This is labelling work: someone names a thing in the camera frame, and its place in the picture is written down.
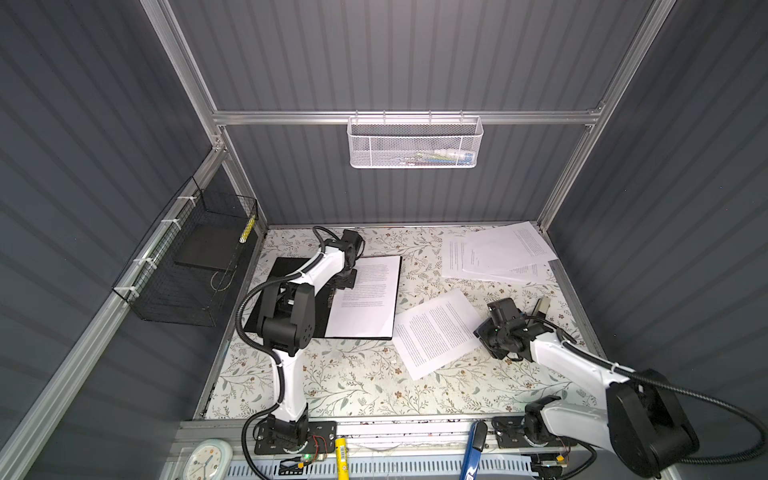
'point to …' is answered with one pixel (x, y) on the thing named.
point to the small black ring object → (542, 305)
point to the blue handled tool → (473, 451)
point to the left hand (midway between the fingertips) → (336, 282)
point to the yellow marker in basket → (247, 230)
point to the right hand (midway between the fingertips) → (480, 336)
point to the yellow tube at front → (342, 462)
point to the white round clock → (211, 459)
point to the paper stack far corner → (509, 253)
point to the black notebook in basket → (212, 245)
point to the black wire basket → (181, 276)
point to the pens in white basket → (438, 157)
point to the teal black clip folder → (321, 300)
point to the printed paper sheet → (436, 332)
